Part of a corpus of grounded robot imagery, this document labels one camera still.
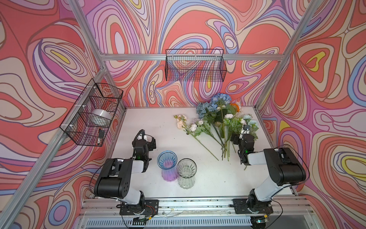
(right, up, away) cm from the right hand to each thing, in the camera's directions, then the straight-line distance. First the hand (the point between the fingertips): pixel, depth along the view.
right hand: (240, 135), depth 96 cm
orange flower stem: (+4, +21, +15) cm, 26 cm away
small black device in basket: (-82, +3, -22) cm, 85 cm away
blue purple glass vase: (-47, -12, -21) cm, 53 cm away
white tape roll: (-81, +14, -22) cm, 85 cm away
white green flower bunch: (-4, +7, +1) cm, 8 cm away
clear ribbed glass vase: (-37, -14, -28) cm, 48 cm away
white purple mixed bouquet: (-28, +6, +3) cm, 28 cm away
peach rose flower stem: (-41, +11, +11) cm, 43 cm away
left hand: (-63, -2, -3) cm, 64 cm away
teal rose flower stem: (-24, +18, +10) cm, 32 cm away
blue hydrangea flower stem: (-10, +25, +11) cm, 29 cm away
